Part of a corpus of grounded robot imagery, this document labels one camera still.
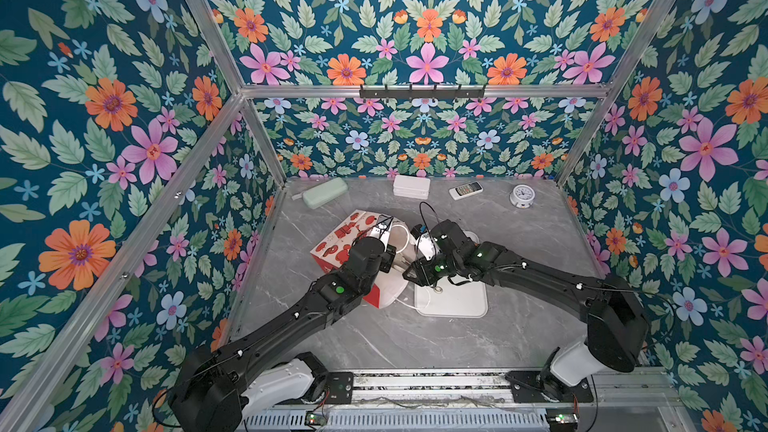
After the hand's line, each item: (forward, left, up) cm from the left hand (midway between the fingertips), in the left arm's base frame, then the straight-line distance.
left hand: (388, 229), depth 76 cm
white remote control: (+32, -30, -22) cm, 49 cm away
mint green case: (+33, +27, -22) cm, 48 cm away
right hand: (-7, -5, -9) cm, 12 cm away
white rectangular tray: (-11, -17, -23) cm, 31 cm away
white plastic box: (+34, -9, -21) cm, 41 cm away
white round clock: (+26, -50, -21) cm, 60 cm away
